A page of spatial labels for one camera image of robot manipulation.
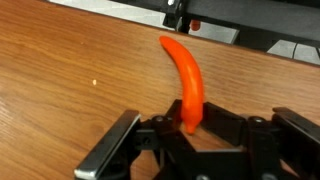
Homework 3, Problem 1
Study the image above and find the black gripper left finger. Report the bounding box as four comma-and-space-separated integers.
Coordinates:
74, 99, 201, 180

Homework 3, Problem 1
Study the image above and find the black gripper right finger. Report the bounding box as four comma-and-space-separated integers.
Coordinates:
203, 101, 320, 180

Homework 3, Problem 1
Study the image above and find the orange carrot plush toy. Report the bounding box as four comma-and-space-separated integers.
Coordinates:
158, 35, 205, 135

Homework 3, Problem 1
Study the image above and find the black metal frame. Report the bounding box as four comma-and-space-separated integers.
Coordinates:
109, 0, 320, 53

